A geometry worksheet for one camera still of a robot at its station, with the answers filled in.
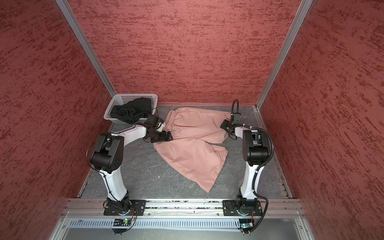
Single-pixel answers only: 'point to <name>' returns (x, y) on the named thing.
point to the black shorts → (133, 110)
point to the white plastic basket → (117, 99)
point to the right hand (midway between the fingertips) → (223, 127)
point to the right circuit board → (245, 223)
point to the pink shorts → (196, 148)
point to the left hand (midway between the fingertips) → (166, 141)
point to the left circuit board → (122, 222)
